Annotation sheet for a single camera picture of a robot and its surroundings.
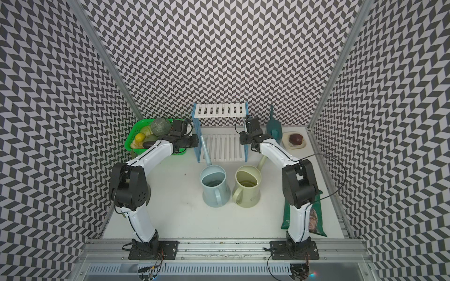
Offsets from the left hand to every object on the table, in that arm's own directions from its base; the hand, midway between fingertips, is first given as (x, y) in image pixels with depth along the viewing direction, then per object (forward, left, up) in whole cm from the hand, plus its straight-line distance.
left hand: (197, 141), depth 95 cm
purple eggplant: (0, +28, -3) cm, 28 cm away
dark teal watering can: (+4, -42, +6) cm, 42 cm away
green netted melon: (+12, +23, 0) cm, 26 cm away
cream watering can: (-31, -26, +2) cm, 41 cm away
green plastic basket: (+19, +43, -5) cm, 47 cm away
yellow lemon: (+6, +35, -4) cm, 36 cm away
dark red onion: (+7, -58, -7) cm, 59 cm away
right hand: (+2, -27, +1) cm, 27 cm away
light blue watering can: (-32, -13, +5) cm, 35 cm away
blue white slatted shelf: (+27, -11, -13) cm, 32 cm away
